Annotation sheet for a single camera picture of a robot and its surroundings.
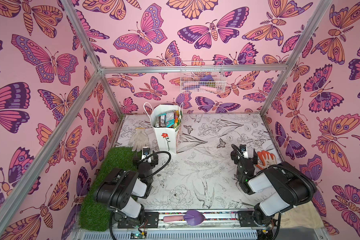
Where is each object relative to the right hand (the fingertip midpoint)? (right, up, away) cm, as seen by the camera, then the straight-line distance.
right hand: (246, 148), depth 88 cm
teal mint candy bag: (-45, +17, -3) cm, 48 cm away
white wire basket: (-32, +49, +11) cm, 59 cm away
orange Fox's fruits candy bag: (-41, +19, -1) cm, 45 cm away
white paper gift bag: (-46, +6, -3) cm, 47 cm away
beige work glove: (+24, -32, -13) cm, 42 cm away
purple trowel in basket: (-22, +40, +4) cm, 46 cm away
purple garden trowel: (-33, -32, -15) cm, 48 cm away
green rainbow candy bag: (-39, +20, -1) cm, 43 cm away
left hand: (-60, -1, +1) cm, 60 cm away
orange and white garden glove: (+14, -8, +4) cm, 16 cm away
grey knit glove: (-68, +3, +18) cm, 70 cm away
